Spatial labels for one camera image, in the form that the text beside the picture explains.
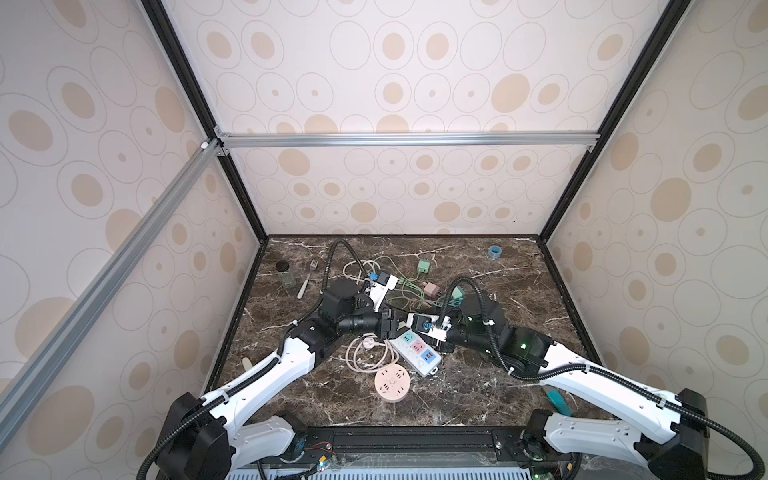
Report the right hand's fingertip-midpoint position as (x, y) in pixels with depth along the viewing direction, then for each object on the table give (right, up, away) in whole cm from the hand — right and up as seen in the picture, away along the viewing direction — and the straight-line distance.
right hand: (420, 314), depth 71 cm
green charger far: (+5, +12, +38) cm, 40 cm away
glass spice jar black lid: (-43, +7, +29) cm, 52 cm away
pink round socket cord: (-14, -15, +18) cm, 27 cm away
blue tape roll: (+33, +17, +44) cm, 58 cm away
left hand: (0, -1, -4) cm, 4 cm away
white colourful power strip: (+1, -14, +16) cm, 21 cm away
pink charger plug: (+7, +3, +29) cm, 30 cm away
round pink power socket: (-7, -21, +10) cm, 24 cm away
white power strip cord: (-16, +12, +34) cm, 40 cm away
